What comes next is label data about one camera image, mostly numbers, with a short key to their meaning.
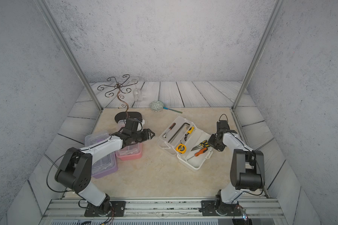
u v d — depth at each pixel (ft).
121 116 3.77
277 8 2.32
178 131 3.06
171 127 3.07
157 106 4.01
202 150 3.06
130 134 2.34
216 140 2.60
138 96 3.54
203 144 3.16
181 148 2.84
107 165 2.63
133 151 2.83
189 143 3.03
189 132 3.07
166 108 4.00
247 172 1.50
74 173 1.49
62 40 2.67
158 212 2.38
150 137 2.71
